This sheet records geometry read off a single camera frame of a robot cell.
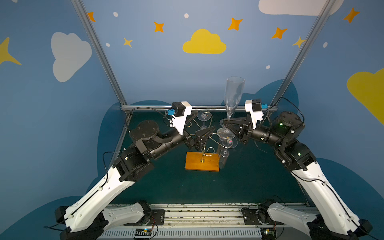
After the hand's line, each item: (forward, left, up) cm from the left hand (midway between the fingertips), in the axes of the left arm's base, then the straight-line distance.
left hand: (202, 116), depth 48 cm
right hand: (+2, -9, -4) cm, 10 cm away
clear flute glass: (+19, -2, -19) cm, 26 cm away
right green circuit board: (-27, -36, -55) cm, 71 cm away
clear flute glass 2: (+3, -12, -19) cm, 23 cm away
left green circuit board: (-27, +27, -55) cm, 67 cm away
